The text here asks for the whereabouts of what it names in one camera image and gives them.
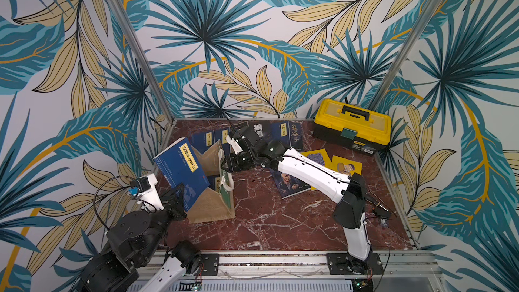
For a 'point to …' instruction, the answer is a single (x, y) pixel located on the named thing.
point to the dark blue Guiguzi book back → (296, 129)
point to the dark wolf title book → (261, 128)
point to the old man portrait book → (288, 185)
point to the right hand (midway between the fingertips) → (224, 165)
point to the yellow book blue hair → (320, 157)
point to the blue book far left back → (201, 141)
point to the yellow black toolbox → (353, 126)
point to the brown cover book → (241, 126)
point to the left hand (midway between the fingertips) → (184, 189)
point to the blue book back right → (280, 131)
